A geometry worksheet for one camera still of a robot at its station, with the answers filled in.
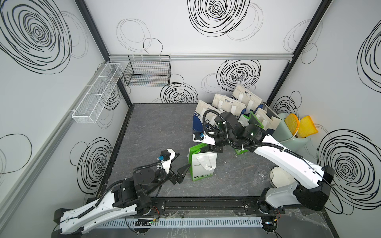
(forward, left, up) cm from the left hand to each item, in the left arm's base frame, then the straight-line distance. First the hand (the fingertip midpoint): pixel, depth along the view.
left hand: (184, 160), depth 64 cm
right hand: (+9, -8, +3) cm, 12 cm away
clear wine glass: (+3, -44, -23) cm, 50 cm away
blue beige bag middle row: (+37, -25, -2) cm, 45 cm away
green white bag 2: (+22, -31, +1) cm, 38 cm away
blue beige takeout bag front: (+26, -41, -1) cm, 49 cm away
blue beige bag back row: (+41, -39, -1) cm, 56 cm away
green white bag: (+1, -8, -5) cm, 10 cm away
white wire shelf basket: (+21, +48, +8) cm, 53 cm away
